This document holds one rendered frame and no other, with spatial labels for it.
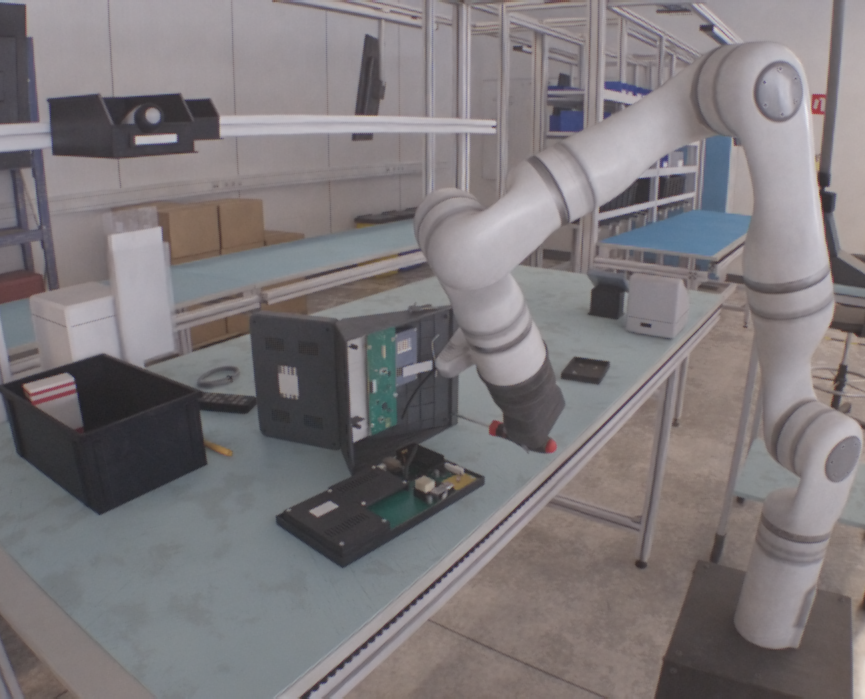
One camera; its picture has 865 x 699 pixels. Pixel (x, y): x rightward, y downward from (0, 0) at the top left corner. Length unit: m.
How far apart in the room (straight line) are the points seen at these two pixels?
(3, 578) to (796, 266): 0.94
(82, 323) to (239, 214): 3.51
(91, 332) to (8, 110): 1.46
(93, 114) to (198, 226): 3.38
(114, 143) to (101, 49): 4.26
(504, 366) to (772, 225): 0.30
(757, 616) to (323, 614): 0.56
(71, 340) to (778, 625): 1.16
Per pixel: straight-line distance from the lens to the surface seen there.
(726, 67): 0.65
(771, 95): 0.64
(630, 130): 0.62
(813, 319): 0.73
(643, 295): 1.63
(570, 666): 2.08
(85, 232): 5.18
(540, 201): 0.57
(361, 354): 0.92
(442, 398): 1.08
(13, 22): 2.60
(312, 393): 1.01
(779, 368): 0.78
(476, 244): 0.55
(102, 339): 1.23
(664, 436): 2.23
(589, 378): 1.31
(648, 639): 2.22
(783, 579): 0.90
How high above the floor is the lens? 1.47
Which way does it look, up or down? 19 degrees down
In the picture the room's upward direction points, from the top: straight up
